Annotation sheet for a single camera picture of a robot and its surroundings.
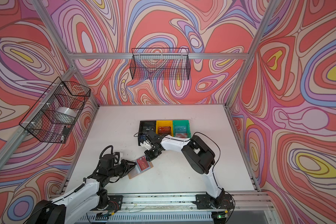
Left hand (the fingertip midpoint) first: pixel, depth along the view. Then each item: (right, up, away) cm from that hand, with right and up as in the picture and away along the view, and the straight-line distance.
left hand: (137, 163), depth 84 cm
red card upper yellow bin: (+16, +19, +17) cm, 31 cm away
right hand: (+7, 0, +4) cm, 8 cm away
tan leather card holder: (+3, -2, +2) cm, 4 cm away
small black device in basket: (-36, +21, -11) cm, 43 cm away
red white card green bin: (+29, +16, +15) cm, 36 cm away
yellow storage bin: (+16, +24, +14) cm, 32 cm away
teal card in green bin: (+28, +20, +17) cm, 39 cm away
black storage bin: (+2, +22, +19) cm, 29 cm away
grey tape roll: (-33, +30, -14) cm, 47 cm away
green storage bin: (+29, +25, +17) cm, 42 cm away
